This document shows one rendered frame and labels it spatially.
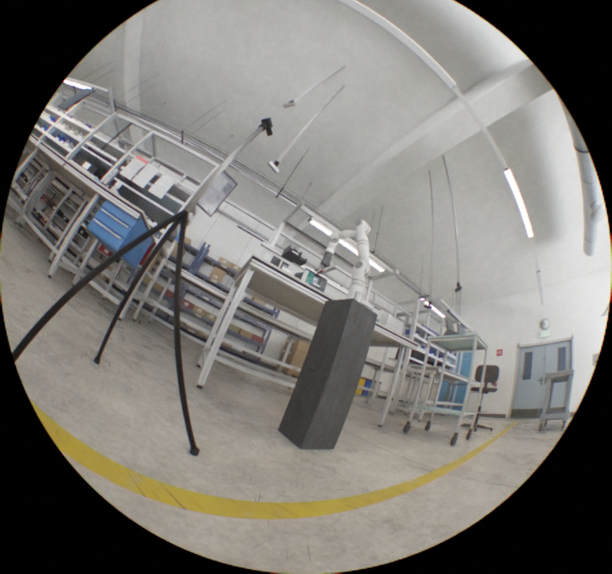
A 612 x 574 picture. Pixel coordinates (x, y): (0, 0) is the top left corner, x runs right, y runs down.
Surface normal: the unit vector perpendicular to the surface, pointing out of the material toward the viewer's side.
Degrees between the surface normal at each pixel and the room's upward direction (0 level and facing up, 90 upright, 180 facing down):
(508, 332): 90
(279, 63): 180
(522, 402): 90
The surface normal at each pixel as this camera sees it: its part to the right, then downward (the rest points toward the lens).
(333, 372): 0.56, -0.18
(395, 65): -0.33, 0.84
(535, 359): -0.82, -0.48
